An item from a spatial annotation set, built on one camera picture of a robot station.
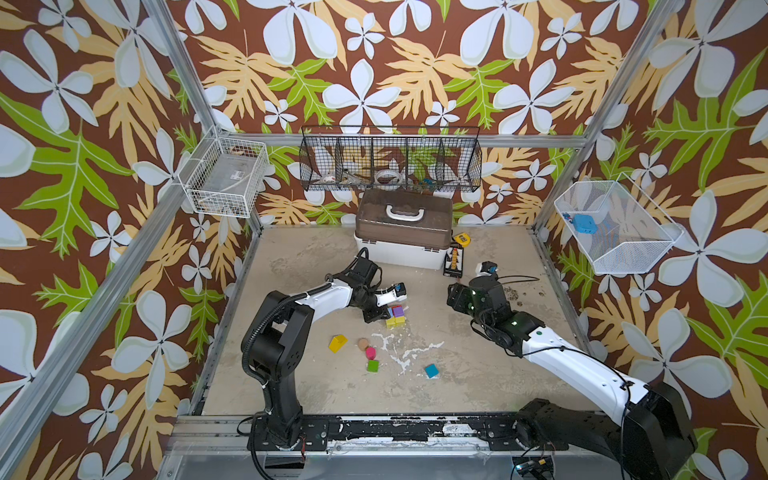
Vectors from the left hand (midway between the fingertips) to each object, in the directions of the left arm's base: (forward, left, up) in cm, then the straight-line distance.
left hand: (384, 304), depth 94 cm
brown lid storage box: (+18, -6, +16) cm, 24 cm away
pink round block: (-15, +4, -3) cm, 16 cm away
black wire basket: (+39, +1, +27) cm, 48 cm away
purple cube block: (-3, -4, +1) cm, 5 cm away
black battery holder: (+19, -25, -2) cm, 32 cm away
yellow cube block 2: (-6, -2, -1) cm, 6 cm away
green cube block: (-18, +3, -4) cm, 19 cm away
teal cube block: (-19, -14, -4) cm, 24 cm away
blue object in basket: (+14, -58, +23) cm, 64 cm away
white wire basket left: (+26, +47, +30) cm, 61 cm away
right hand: (-2, -19, +13) cm, 23 cm away
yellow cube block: (-5, -5, -2) cm, 7 cm away
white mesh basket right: (+10, -65, +25) cm, 70 cm away
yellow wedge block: (-12, +14, -2) cm, 19 cm away
